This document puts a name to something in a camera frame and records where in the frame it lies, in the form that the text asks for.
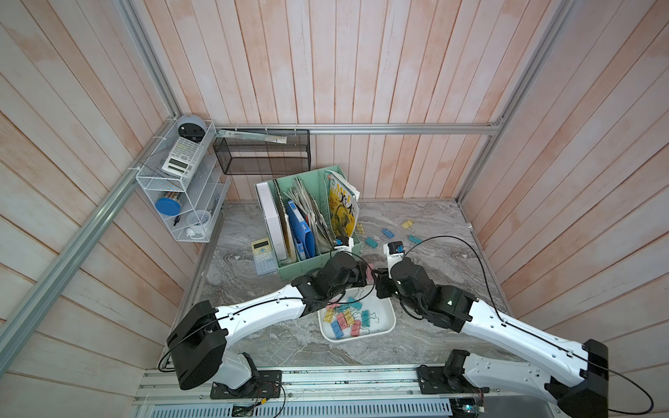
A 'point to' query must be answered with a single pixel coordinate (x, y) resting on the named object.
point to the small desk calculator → (263, 256)
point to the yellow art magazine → (343, 198)
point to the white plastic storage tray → (357, 313)
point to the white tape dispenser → (197, 222)
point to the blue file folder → (302, 233)
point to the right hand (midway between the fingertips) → (372, 270)
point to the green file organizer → (315, 183)
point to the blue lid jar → (168, 206)
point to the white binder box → (273, 219)
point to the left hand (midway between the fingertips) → (367, 270)
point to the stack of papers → (323, 235)
